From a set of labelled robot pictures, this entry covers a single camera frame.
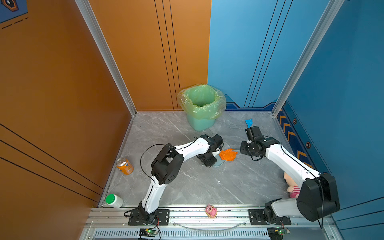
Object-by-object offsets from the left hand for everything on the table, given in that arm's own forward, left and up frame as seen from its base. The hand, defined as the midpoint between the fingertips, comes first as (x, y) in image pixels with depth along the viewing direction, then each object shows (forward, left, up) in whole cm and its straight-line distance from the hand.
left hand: (208, 162), depth 92 cm
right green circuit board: (-35, -31, -1) cm, 47 cm away
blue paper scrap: (+33, -32, 0) cm, 46 cm away
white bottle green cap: (-24, +47, +7) cm, 53 cm away
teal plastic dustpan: (+1, -7, -1) cm, 7 cm away
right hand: (+4, -19, +10) cm, 21 cm away
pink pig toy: (-27, 0, +2) cm, 27 cm away
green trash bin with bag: (+26, +4, +25) cm, 36 cm away
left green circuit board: (-35, +30, -2) cm, 47 cm away
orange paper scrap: (+5, -12, +1) cm, 13 cm away
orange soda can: (-7, +47, +8) cm, 48 cm away
